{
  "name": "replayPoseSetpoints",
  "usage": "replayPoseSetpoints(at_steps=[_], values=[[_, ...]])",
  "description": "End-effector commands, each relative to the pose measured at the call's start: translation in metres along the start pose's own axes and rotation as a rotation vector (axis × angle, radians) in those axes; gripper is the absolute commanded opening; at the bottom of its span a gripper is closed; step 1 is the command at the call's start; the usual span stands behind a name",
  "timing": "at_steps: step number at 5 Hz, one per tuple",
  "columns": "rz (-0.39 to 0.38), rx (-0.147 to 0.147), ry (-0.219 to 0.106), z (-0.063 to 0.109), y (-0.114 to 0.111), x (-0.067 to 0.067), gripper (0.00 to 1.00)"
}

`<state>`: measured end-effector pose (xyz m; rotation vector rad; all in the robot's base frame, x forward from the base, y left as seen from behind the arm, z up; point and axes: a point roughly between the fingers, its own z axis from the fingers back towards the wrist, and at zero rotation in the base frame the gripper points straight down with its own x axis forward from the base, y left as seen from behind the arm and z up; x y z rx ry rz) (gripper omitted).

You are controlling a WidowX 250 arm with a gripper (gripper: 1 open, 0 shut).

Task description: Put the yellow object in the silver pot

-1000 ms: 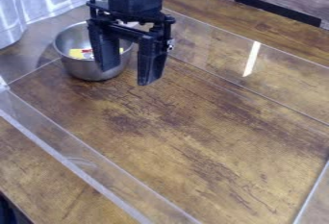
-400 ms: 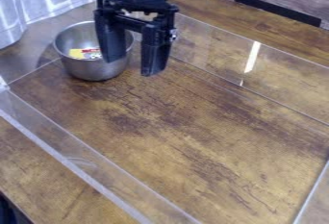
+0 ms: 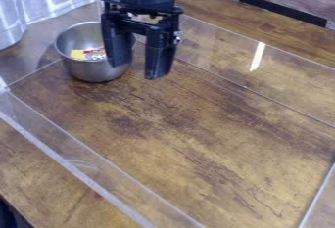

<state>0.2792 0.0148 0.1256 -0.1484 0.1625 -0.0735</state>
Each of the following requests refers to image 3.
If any silver metal pot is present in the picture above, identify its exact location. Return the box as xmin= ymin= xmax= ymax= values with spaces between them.
xmin=54 ymin=22 xmax=131 ymax=83

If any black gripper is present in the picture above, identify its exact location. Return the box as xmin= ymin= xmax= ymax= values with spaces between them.
xmin=100 ymin=0 xmax=183 ymax=80

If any clear acrylic barrier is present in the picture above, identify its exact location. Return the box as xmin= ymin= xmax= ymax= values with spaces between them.
xmin=0 ymin=5 xmax=335 ymax=228

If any black strip on table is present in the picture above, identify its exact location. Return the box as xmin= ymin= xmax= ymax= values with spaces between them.
xmin=238 ymin=0 xmax=327 ymax=27

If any yellow object in pot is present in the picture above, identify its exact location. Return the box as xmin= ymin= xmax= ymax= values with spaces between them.
xmin=71 ymin=49 xmax=106 ymax=61

